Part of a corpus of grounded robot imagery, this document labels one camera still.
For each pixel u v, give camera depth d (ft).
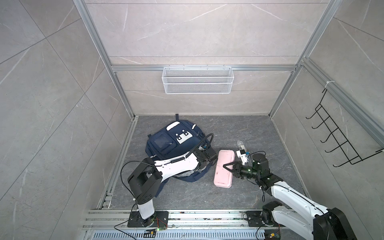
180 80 3.30
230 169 2.43
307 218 1.52
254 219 2.39
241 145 3.31
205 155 2.03
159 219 2.39
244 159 2.50
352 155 1.91
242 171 2.38
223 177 2.50
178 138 3.22
